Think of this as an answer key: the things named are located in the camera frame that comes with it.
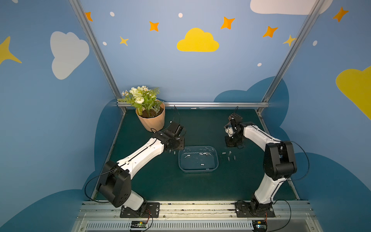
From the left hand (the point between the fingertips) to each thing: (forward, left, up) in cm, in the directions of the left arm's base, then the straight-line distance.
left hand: (181, 142), depth 85 cm
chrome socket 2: (+1, +8, -13) cm, 16 cm away
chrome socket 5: (-3, -31, -13) cm, 34 cm away
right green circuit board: (-39, -42, -16) cm, 60 cm away
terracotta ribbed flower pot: (+16, +20, +3) cm, 25 cm away
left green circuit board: (-40, +20, -15) cm, 47 cm away
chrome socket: (0, +5, -13) cm, 14 cm away
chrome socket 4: (+1, -32, -13) cm, 35 cm away
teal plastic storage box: (-4, -11, -14) cm, 18 cm away
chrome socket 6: (-3, -35, -13) cm, 37 cm away
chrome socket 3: (+1, -28, -13) cm, 31 cm away
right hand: (+5, -32, -9) cm, 33 cm away
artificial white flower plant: (+20, +23, +16) cm, 34 cm away
